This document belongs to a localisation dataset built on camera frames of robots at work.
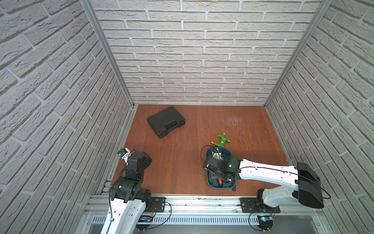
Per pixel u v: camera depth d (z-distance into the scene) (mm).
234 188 788
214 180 805
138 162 525
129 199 469
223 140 950
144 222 710
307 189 407
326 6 684
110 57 896
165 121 1029
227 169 555
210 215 725
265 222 698
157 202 729
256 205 658
